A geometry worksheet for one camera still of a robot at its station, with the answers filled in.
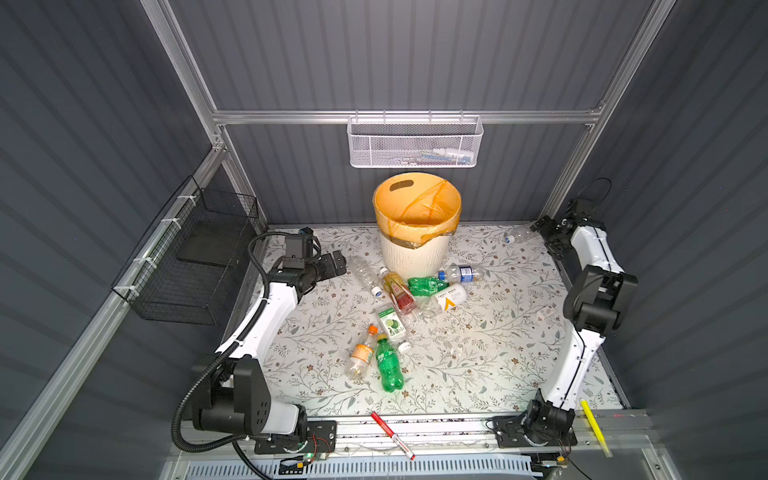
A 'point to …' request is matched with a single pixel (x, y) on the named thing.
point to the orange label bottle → (361, 355)
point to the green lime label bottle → (392, 324)
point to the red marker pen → (394, 435)
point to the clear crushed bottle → (365, 274)
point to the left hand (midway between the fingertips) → (331, 263)
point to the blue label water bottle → (460, 274)
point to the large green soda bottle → (389, 363)
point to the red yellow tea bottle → (401, 294)
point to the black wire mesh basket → (191, 259)
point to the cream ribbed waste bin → (425, 261)
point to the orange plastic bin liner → (412, 208)
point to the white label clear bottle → (523, 235)
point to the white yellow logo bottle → (444, 300)
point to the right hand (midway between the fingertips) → (544, 236)
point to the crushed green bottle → (426, 286)
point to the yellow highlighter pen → (599, 434)
